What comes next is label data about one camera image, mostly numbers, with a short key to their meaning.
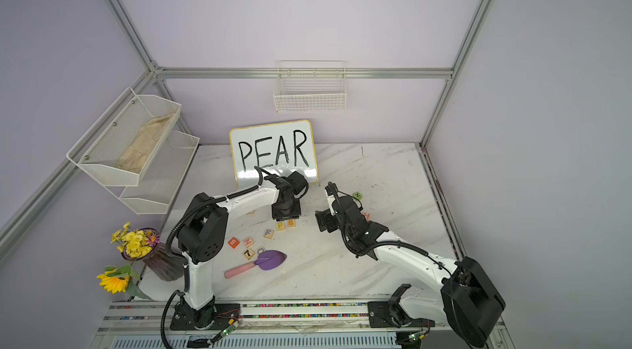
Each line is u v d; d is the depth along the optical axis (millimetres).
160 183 930
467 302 410
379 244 540
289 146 1012
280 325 732
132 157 749
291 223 930
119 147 747
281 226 913
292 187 723
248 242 879
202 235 506
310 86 956
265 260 832
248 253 857
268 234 904
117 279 601
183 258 530
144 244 650
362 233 625
